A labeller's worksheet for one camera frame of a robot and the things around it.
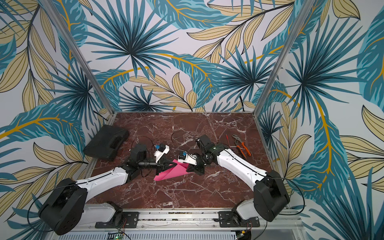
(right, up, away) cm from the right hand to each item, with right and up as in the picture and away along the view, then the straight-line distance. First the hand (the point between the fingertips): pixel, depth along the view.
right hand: (189, 167), depth 79 cm
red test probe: (+26, +14, +27) cm, 40 cm away
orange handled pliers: (+33, +11, +24) cm, 42 cm away
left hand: (-7, +2, -3) cm, 8 cm away
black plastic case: (-55, +11, +18) cm, 58 cm away
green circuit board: (-33, -31, -8) cm, 47 cm away
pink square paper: (-5, 0, -5) cm, 7 cm away
